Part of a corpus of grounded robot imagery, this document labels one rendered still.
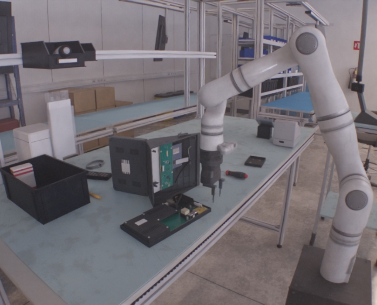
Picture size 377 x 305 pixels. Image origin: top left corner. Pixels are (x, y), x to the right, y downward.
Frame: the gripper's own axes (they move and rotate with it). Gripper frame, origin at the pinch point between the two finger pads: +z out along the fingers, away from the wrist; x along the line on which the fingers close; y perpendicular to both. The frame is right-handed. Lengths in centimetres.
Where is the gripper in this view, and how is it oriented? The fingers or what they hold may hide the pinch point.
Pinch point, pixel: (216, 199)
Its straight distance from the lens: 97.9
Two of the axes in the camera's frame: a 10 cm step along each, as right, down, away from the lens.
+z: 0.0, 9.5, 3.2
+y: -8.6, -1.6, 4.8
